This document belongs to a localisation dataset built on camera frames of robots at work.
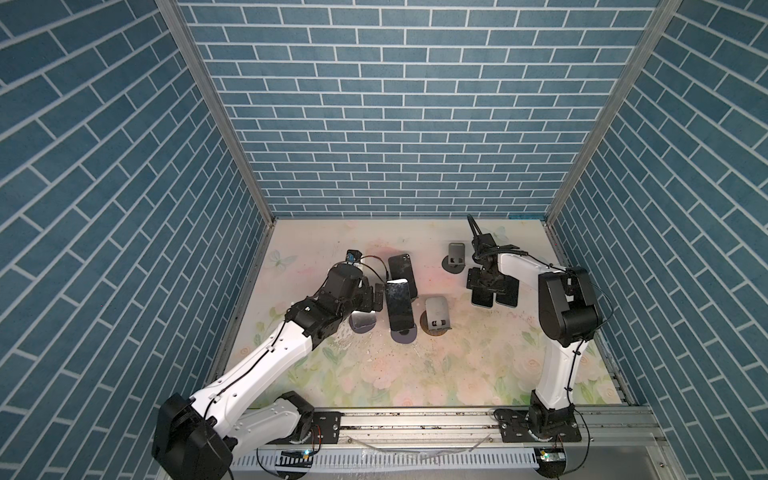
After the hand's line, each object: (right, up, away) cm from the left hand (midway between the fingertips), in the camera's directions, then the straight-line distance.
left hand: (370, 286), depth 79 cm
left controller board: (-16, -41, -7) cm, 45 cm away
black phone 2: (+8, +4, +13) cm, 16 cm away
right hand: (+36, -2, +22) cm, 42 cm away
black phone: (+8, -6, +5) cm, 11 cm away
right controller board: (+46, -43, -6) cm, 63 cm away
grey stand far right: (+27, +5, +23) cm, 35 cm away
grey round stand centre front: (+9, -17, +10) cm, 21 cm away
